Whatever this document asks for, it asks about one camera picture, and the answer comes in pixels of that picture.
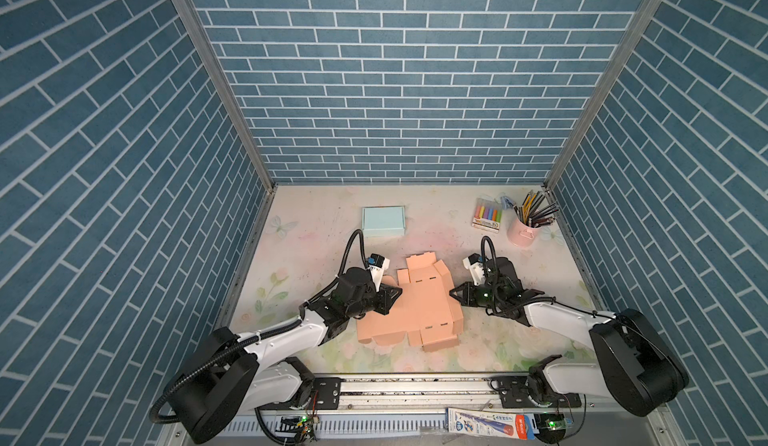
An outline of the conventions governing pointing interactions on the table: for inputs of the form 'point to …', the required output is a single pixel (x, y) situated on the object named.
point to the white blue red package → (492, 423)
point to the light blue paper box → (383, 221)
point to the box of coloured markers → (487, 214)
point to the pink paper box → (425, 310)
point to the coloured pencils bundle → (531, 215)
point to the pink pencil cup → (522, 235)
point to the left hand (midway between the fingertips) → (401, 293)
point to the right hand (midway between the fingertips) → (448, 290)
